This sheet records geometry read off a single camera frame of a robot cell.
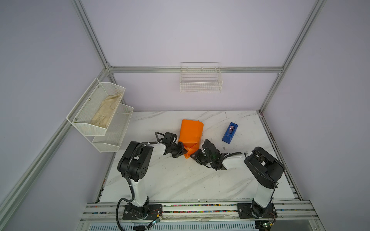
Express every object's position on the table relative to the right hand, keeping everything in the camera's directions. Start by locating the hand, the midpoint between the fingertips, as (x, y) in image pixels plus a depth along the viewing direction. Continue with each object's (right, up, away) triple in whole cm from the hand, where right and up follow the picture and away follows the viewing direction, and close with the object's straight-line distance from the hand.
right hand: (189, 157), depth 90 cm
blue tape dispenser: (+29, +15, +11) cm, 35 cm away
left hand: (-1, +3, +5) cm, 6 cm away
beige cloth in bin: (-47, +27, -12) cm, 56 cm away
